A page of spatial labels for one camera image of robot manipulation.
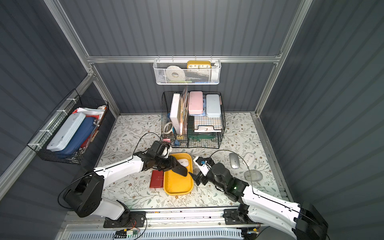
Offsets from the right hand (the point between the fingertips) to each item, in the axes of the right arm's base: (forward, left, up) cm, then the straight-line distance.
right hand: (200, 167), depth 78 cm
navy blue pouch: (+7, +55, +20) cm, 59 cm away
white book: (+26, +14, +13) cm, 33 cm away
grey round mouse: (0, -31, -10) cm, 32 cm away
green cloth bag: (+21, 0, -2) cm, 21 cm away
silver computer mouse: (+9, -22, -11) cm, 26 cm away
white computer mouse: (+8, +10, -10) cm, 16 cm away
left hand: (+3, +12, -6) cm, 14 cm away
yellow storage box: (-5, +14, -13) cm, 19 cm away
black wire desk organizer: (+30, +5, +4) cm, 31 cm away
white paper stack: (+23, -4, +4) cm, 24 cm away
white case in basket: (0, +59, +23) cm, 64 cm away
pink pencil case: (+37, +3, +13) cm, 39 cm away
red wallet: (-3, +25, -10) cm, 27 cm away
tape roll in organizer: (+31, +25, -8) cm, 41 cm away
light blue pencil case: (+37, -9, +10) cm, 40 cm away
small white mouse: (+11, -31, -12) cm, 35 cm away
